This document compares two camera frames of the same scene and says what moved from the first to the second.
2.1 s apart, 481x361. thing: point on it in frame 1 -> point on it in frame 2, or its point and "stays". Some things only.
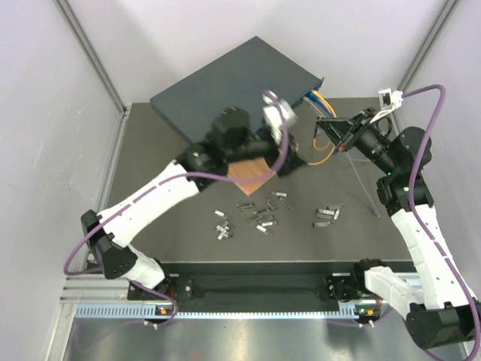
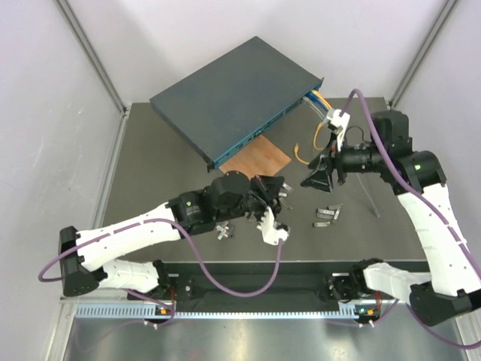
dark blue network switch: x=237 y=80 stays
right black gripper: x=341 y=131 -> x=320 y=178
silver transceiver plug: x=322 y=224 stays
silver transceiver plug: x=325 y=213 stays
